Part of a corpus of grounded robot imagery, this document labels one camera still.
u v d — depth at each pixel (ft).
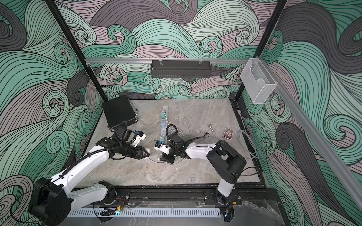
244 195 2.46
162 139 2.88
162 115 3.31
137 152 2.25
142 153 2.40
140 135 2.42
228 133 3.21
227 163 1.49
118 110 3.57
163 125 3.21
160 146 2.49
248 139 3.30
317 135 1.70
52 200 1.26
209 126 3.33
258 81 2.57
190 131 3.30
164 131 3.21
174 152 2.45
